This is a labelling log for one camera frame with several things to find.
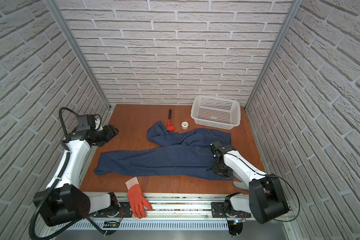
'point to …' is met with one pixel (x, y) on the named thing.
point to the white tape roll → (184, 125)
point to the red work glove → (137, 200)
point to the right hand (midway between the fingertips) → (222, 172)
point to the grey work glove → (240, 185)
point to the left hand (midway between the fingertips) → (114, 131)
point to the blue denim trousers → (188, 156)
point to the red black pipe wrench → (169, 127)
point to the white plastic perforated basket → (216, 111)
